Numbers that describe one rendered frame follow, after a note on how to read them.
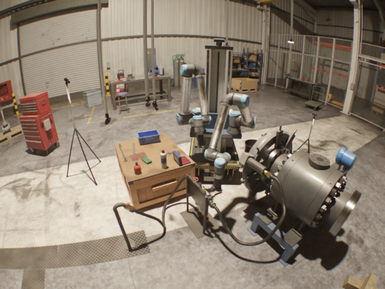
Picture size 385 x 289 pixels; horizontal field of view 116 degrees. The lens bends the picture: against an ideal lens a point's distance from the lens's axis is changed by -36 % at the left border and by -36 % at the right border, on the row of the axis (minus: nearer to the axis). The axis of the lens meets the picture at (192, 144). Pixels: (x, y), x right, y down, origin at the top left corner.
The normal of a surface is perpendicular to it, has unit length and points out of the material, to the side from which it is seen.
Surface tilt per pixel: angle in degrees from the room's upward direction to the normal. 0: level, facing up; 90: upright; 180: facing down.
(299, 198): 78
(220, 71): 90
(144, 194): 90
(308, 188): 57
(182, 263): 0
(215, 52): 90
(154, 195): 90
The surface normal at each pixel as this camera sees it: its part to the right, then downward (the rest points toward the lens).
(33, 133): -0.12, 0.44
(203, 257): 0.01, -0.89
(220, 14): 0.39, 0.43
